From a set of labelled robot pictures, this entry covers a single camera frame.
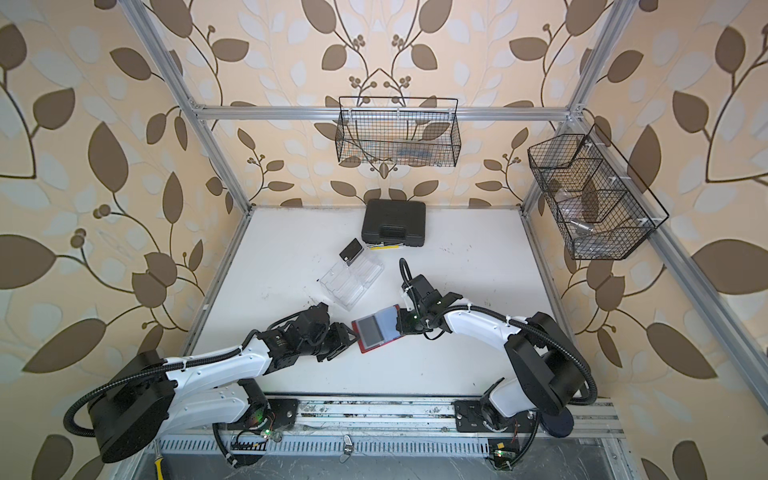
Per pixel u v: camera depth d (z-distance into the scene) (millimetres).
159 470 666
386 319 915
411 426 737
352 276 959
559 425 724
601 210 736
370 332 890
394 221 1054
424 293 694
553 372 429
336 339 747
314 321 655
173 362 466
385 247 1083
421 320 668
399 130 961
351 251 963
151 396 418
